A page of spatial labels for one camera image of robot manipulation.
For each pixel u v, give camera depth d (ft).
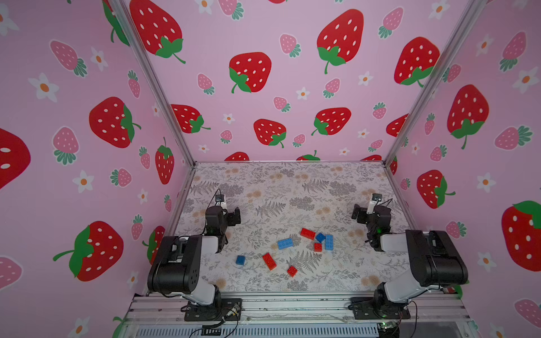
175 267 1.54
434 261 1.46
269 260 2.75
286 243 2.96
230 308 2.34
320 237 2.97
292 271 2.67
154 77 2.78
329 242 2.96
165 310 2.44
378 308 2.22
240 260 2.76
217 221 2.40
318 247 2.88
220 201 2.66
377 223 2.45
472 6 2.25
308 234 3.00
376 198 2.72
